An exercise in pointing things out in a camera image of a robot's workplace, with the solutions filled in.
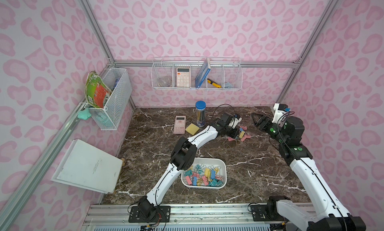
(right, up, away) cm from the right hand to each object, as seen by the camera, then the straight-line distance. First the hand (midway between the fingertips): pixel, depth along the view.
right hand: (254, 114), depth 73 cm
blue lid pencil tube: (-26, +6, +23) cm, 35 cm away
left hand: (-1, -9, +25) cm, 27 cm away
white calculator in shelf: (-37, +24, +22) cm, 49 cm away
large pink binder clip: (+4, -14, +25) cm, 29 cm away
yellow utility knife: (-15, +19, +23) cm, 34 cm away
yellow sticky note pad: (-31, -10, +34) cm, 47 cm away
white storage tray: (-21, -32, +11) cm, 40 cm away
